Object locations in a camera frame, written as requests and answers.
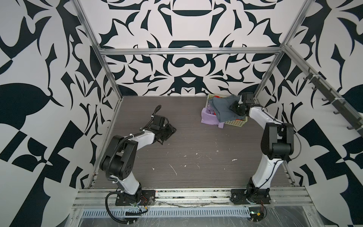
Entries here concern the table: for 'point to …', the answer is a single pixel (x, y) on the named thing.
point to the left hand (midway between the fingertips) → (176, 128)
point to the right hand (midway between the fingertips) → (232, 104)
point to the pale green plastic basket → (238, 123)
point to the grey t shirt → (221, 107)
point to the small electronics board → (255, 213)
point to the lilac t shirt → (209, 117)
